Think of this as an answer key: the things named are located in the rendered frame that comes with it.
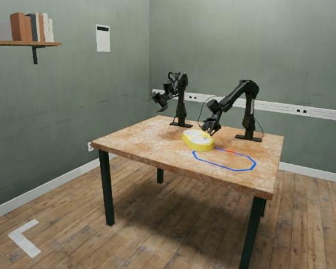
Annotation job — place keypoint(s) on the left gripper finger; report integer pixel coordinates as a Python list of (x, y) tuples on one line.
[(212, 124), (216, 129)]

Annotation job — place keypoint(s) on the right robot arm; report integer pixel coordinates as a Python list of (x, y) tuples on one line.
[(181, 110)]

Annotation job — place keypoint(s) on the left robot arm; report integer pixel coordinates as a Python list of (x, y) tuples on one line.
[(226, 103)]

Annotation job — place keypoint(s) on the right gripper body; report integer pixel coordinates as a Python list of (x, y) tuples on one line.
[(161, 99)]

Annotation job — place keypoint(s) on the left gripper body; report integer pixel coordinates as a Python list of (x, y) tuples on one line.
[(215, 119)]

